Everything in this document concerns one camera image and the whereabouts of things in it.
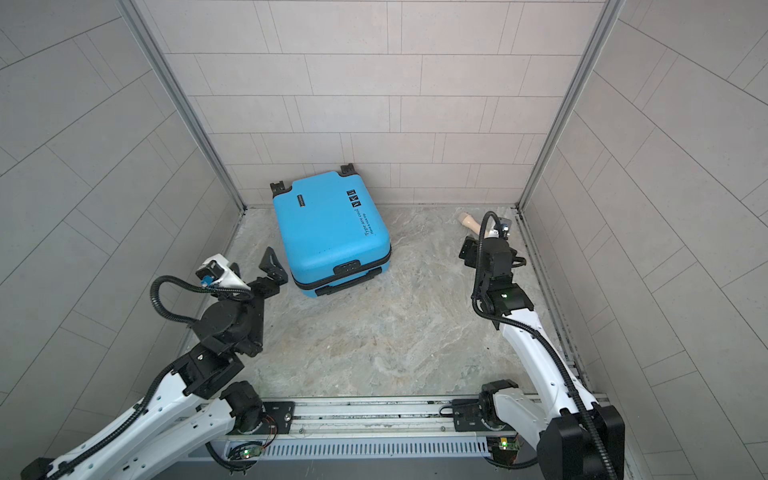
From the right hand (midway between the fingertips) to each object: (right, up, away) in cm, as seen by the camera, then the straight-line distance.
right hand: (481, 236), depth 79 cm
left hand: (-52, -3, -14) cm, 53 cm away
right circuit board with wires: (+2, -49, -11) cm, 50 cm away
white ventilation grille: (-14, -48, -11) cm, 52 cm away
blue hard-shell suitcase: (-41, +2, +6) cm, 41 cm away
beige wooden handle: (+4, +5, +30) cm, 30 cm away
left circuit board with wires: (-55, -47, -14) cm, 74 cm away
